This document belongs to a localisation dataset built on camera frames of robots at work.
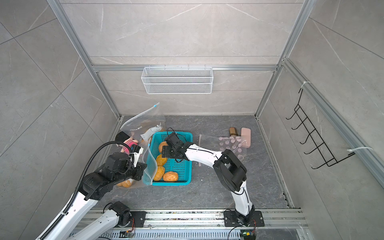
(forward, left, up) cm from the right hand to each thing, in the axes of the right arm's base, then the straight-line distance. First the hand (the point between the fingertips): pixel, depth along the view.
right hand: (167, 153), depth 89 cm
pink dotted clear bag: (+5, -44, 0) cm, 44 cm away
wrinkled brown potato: (-13, -3, -4) cm, 14 cm away
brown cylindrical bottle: (+21, -45, -6) cm, 50 cm away
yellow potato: (-4, +4, -3) cm, 6 cm away
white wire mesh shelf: (+45, -7, +22) cm, 50 cm away
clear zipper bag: (+9, +17, +6) cm, 20 cm away
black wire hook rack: (-18, -71, +24) cm, 77 cm away
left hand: (-12, +6, +12) cm, 18 cm away
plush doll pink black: (+12, +31, +1) cm, 33 cm away
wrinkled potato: (+7, +5, -3) cm, 9 cm away
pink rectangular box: (+15, -53, -7) cm, 56 cm away
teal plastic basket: (-7, -10, -7) cm, 14 cm away
